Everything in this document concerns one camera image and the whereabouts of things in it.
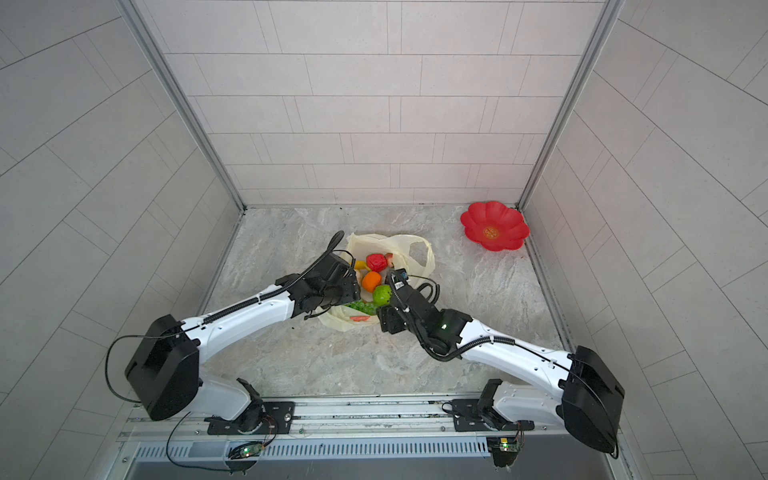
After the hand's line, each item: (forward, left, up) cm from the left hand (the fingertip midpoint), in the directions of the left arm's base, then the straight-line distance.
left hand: (358, 289), depth 86 cm
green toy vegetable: (-3, -2, -5) cm, 6 cm away
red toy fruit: (+11, -5, -2) cm, 12 cm away
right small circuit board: (-37, -36, -7) cm, 52 cm away
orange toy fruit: (+4, -3, -2) cm, 6 cm away
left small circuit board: (-37, +22, -5) cm, 43 cm away
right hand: (-7, -9, +3) cm, 12 cm away
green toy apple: (0, -7, -3) cm, 7 cm away
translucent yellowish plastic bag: (+11, -15, +3) cm, 19 cm away
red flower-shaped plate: (+30, -47, -5) cm, 56 cm away
